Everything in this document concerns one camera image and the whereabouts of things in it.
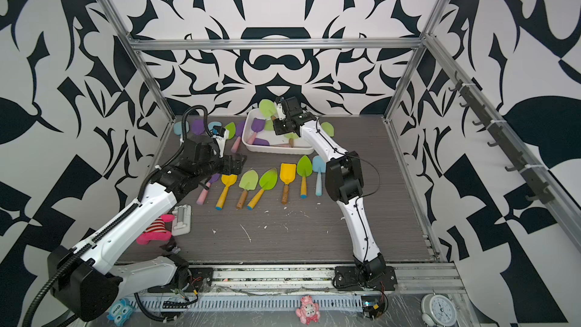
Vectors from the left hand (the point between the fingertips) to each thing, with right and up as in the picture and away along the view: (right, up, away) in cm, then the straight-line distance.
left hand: (232, 151), depth 79 cm
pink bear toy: (+26, -46, -13) cm, 54 cm away
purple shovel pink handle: (-4, +9, +29) cm, 31 cm away
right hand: (+14, +12, +21) cm, 28 cm away
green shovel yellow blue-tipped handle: (+26, -9, +23) cm, 36 cm away
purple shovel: (+6, +3, +31) cm, 31 cm away
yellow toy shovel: (-7, -14, +18) cm, 24 cm away
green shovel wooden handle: (+3, -14, +18) cm, 23 cm away
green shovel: (+20, +6, +32) cm, 39 cm away
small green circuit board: (+46, -48, -8) cm, 66 cm away
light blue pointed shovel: (+33, -8, +24) cm, 41 cm away
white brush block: (-20, -26, +7) cm, 34 cm away
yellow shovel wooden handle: (+19, -11, +20) cm, 30 cm away
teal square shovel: (-37, +10, +38) cm, 54 cm away
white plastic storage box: (+4, +6, +35) cm, 36 cm away
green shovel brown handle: (+9, +18, +27) cm, 34 cm away
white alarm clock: (+63, -46, -12) cm, 79 cm away
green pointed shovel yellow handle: (+10, -14, +18) cm, 25 cm away
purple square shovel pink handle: (-27, +11, +38) cm, 47 cm away
